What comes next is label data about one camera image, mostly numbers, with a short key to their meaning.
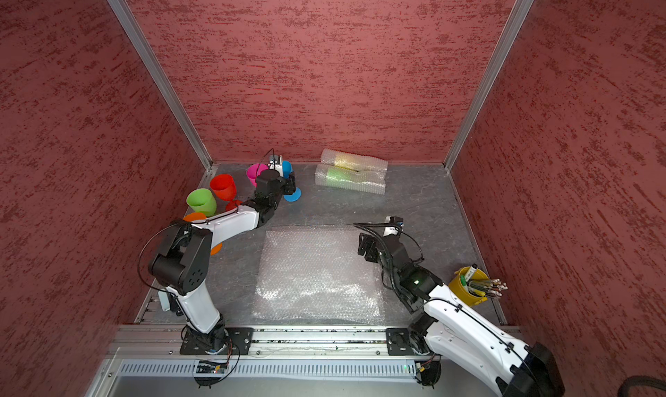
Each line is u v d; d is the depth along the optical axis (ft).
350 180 3.47
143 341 2.50
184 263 1.60
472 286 2.54
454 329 1.58
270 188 2.37
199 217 2.87
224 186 3.02
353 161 3.70
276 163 2.61
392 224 2.24
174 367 2.33
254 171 3.22
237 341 2.44
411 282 1.87
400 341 2.43
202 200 3.05
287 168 3.01
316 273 2.80
